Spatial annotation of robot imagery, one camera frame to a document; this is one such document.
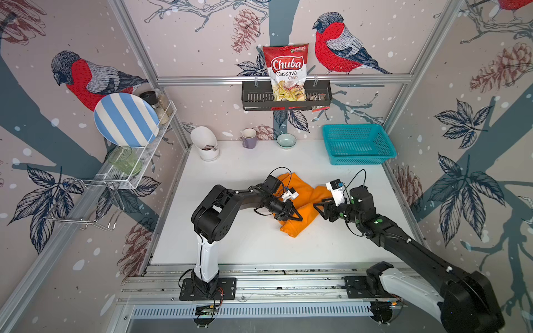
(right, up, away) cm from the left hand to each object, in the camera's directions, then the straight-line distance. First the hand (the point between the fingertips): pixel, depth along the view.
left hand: (302, 217), depth 83 cm
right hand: (+6, +7, -2) cm, 10 cm away
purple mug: (-25, +36, +29) cm, 53 cm away
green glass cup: (-64, +24, -14) cm, 70 cm away
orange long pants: (+4, +7, +11) cm, 14 cm away
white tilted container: (-50, +33, +31) cm, 67 cm away
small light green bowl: (-4, +35, +36) cm, 50 cm away
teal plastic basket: (+39, +33, +39) cm, 64 cm away
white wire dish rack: (-64, +18, -18) cm, 69 cm away
